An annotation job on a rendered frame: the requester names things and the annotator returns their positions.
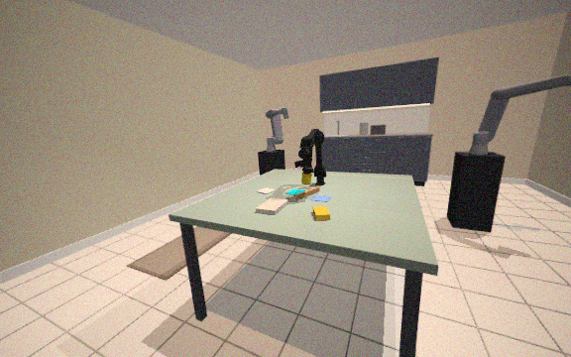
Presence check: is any olive-gold cup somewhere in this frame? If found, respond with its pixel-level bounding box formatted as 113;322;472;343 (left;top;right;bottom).
301;173;312;184

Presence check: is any yellow rectangular block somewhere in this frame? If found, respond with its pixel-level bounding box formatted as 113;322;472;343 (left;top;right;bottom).
313;206;330;221

